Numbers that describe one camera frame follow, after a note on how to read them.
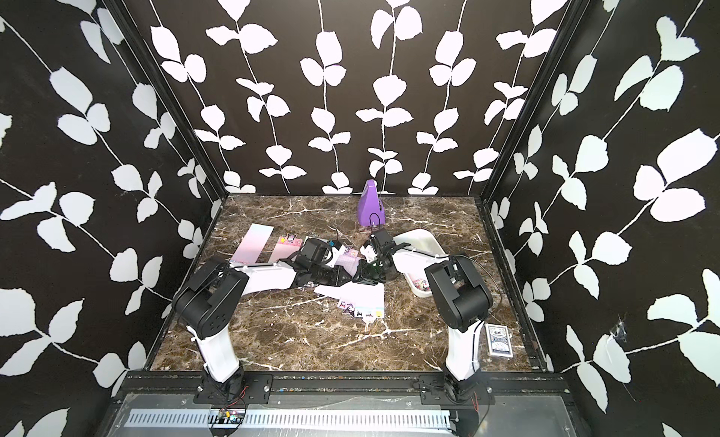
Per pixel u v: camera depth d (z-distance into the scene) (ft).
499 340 2.68
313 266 2.51
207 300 1.61
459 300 1.65
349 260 3.32
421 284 3.11
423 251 2.06
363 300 2.95
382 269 2.66
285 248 3.43
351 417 2.55
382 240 2.61
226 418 2.35
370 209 3.42
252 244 3.44
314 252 2.50
